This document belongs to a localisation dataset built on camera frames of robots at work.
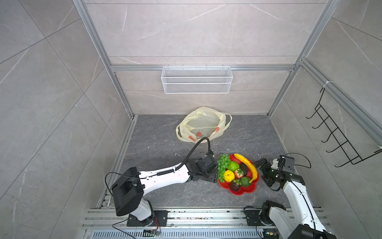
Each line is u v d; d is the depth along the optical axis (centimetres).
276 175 60
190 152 58
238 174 81
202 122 114
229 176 82
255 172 82
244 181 81
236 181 80
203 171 61
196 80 101
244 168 86
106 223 73
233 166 86
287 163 64
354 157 58
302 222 42
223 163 83
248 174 87
